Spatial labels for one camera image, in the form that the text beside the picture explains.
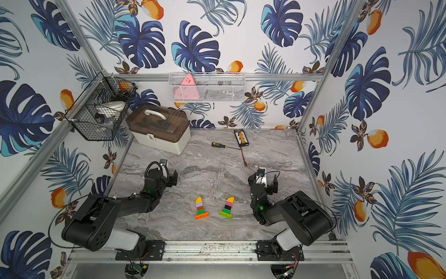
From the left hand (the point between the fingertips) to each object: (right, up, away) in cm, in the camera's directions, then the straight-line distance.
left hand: (165, 167), depth 91 cm
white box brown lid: (-5, +22, +6) cm, 23 cm away
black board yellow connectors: (+42, +17, +24) cm, 51 cm away
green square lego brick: (+20, -21, -6) cm, 30 cm away
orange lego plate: (+19, -22, -9) cm, 31 cm away
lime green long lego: (+32, -21, -8) cm, 39 cm away
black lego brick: (+33, -18, -7) cm, 38 cm away
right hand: (+53, -3, -3) cm, 53 cm away
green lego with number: (+32, -20, -8) cm, 39 cm away
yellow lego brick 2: (+35, -16, -4) cm, 38 cm away
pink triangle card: (+12, +40, -1) cm, 42 cm away
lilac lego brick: (+19, -18, -6) cm, 26 cm away
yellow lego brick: (+18, -16, -4) cm, 24 cm away
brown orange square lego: (+19, -19, -6) cm, 28 cm away
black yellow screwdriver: (+29, +12, +18) cm, 36 cm away
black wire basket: (-31, +24, -15) cm, 42 cm away
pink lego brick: (+33, -17, -5) cm, 38 cm away
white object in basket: (-21, +29, -12) cm, 38 cm away
